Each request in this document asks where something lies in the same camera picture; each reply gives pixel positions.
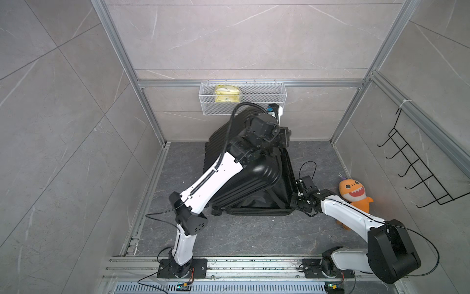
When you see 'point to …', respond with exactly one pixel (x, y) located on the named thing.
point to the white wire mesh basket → (266, 93)
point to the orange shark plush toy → (353, 191)
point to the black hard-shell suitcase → (266, 188)
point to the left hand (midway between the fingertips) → (291, 129)
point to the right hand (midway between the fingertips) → (292, 202)
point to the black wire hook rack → (440, 195)
